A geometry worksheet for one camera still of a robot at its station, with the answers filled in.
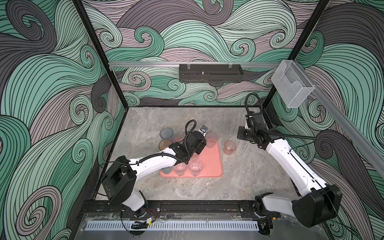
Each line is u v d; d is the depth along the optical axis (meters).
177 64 0.93
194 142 0.60
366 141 0.53
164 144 0.86
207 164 0.91
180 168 0.87
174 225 0.70
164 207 0.75
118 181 0.42
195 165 0.85
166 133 0.93
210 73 0.93
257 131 0.58
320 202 0.37
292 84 0.79
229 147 0.95
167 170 0.78
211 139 1.05
